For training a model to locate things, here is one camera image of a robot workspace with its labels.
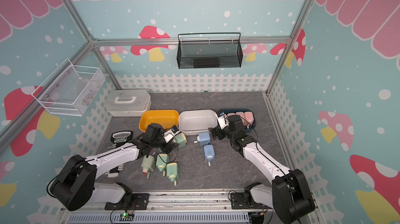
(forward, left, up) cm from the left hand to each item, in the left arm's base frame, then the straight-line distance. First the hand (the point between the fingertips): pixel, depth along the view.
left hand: (173, 140), depth 89 cm
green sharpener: (0, -5, +2) cm, 6 cm away
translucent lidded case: (+23, +31, +6) cm, 39 cm away
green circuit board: (-36, +19, -8) cm, 41 cm away
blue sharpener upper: (+1, -18, +1) cm, 18 cm away
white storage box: (+17, -11, -5) cm, 21 cm away
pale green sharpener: (-15, +10, +1) cm, 18 cm away
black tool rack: (+4, +36, -5) cm, 37 cm away
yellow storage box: (+21, +9, -7) cm, 24 cm away
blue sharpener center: (-8, -21, +1) cm, 22 cm away
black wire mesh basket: (+48, -20, +28) cm, 59 cm away
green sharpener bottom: (-18, -3, +2) cm, 18 cm away
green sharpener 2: (-12, +4, 0) cm, 12 cm away
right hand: (+6, -25, +9) cm, 27 cm away
